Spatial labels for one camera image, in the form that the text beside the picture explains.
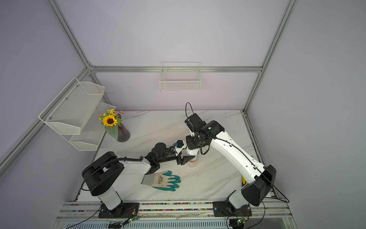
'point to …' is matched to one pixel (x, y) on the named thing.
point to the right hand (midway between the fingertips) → (193, 146)
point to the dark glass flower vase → (123, 134)
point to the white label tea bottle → (193, 152)
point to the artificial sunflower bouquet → (110, 120)
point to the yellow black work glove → (244, 182)
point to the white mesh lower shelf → (93, 130)
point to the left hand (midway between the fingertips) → (192, 151)
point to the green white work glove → (161, 180)
